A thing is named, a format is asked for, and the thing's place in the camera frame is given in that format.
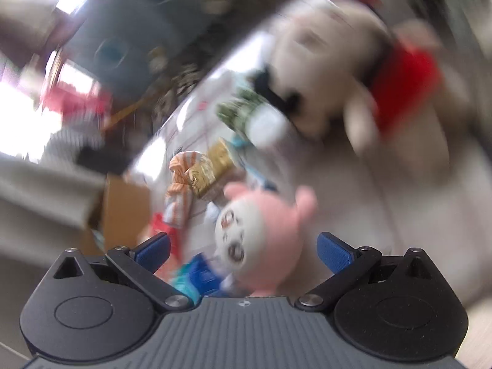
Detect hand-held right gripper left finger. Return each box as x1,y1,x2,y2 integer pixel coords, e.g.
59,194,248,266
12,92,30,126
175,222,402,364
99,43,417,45
46,232,193,313

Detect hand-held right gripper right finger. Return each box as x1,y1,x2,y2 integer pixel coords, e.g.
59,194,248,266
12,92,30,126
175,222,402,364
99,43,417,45
294,232,442,312

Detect brown cardboard box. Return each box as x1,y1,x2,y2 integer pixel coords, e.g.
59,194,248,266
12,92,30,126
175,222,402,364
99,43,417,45
86,175,152,256

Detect orange striped sock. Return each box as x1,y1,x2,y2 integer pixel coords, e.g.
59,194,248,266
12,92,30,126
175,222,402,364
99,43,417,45
165,152,214,231

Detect pink plush doll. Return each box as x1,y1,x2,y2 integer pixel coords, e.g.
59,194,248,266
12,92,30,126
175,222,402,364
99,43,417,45
214,182,319,298

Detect gold tissue pack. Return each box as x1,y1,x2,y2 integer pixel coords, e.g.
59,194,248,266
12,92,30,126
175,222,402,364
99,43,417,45
192,140,235,196

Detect grey hanging cloth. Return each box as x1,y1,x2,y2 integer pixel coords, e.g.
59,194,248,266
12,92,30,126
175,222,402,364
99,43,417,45
77,146,128,174

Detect grey-white curtain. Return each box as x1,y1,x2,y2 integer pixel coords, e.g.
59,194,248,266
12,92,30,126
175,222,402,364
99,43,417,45
0,152,106,258

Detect polka-dot white cloth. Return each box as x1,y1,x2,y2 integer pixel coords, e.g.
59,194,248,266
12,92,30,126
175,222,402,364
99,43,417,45
42,123,106,158

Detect yellow stick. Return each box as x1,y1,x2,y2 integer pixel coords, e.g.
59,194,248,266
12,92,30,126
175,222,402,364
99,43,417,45
104,96,154,127

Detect green knitted plush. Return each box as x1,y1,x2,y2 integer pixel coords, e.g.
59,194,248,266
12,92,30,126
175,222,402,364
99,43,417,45
216,88,266,131

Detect pink hanging clothes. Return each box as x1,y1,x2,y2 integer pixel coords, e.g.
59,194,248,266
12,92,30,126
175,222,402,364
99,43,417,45
42,85,112,114

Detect black-haired plush doll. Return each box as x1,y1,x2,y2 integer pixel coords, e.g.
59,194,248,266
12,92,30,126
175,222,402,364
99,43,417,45
254,0,471,177

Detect blue dotted quilt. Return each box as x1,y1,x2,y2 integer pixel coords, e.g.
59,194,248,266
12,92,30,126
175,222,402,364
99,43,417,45
65,0,308,101

